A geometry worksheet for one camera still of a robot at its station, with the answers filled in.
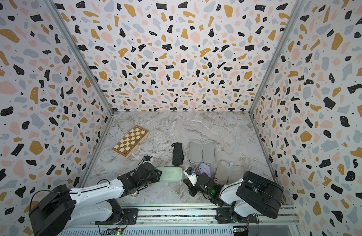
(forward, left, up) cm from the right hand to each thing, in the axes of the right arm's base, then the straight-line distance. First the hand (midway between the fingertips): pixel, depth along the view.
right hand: (184, 182), depth 83 cm
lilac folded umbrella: (+8, -12, +1) cm, 14 cm away
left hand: (+4, +13, +1) cm, 14 cm away
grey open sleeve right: (+5, -24, -2) cm, 25 cm away
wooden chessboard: (+22, +40, +2) cm, 46 cm away
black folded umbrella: (+17, +5, 0) cm, 18 cm away
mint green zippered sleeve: (+4, +8, +1) cm, 10 cm away
